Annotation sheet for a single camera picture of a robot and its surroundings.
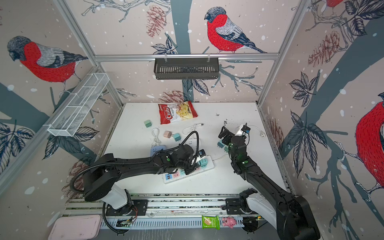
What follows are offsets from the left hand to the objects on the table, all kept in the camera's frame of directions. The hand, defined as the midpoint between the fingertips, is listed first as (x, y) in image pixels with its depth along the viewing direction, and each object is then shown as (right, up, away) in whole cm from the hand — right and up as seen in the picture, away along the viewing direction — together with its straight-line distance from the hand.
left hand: (198, 164), depth 81 cm
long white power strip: (-10, -6, +1) cm, 12 cm away
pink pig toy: (+14, -23, -12) cm, 29 cm away
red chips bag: (-19, +29, +29) cm, 45 cm away
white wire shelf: (-65, +24, -9) cm, 69 cm away
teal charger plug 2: (+15, +8, +14) cm, 22 cm away
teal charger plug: (+3, +1, +1) cm, 3 cm away
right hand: (+16, +18, +2) cm, 24 cm away
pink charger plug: (-21, +14, +20) cm, 32 cm away
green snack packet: (+5, -23, -12) cm, 27 cm away
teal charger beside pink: (-14, +12, +18) cm, 26 cm away
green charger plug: (+18, +6, +13) cm, 23 cm away
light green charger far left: (-37, +21, +26) cm, 50 cm away
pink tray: (-58, -26, -12) cm, 65 cm away
